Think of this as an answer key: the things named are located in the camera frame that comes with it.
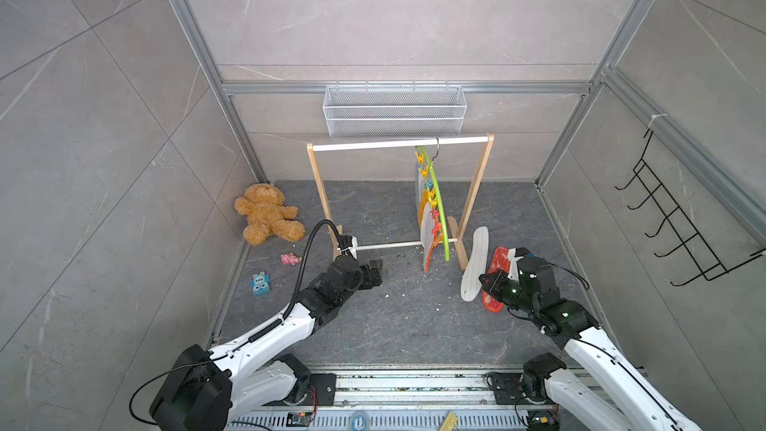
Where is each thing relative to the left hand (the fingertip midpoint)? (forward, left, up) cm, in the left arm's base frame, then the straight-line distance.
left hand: (374, 259), depth 83 cm
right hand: (-7, -29, +1) cm, 30 cm away
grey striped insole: (-2, -29, -1) cm, 29 cm away
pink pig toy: (+7, +28, -10) cm, 31 cm away
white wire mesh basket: (+48, -8, +17) cm, 51 cm away
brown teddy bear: (+21, +37, -5) cm, 43 cm away
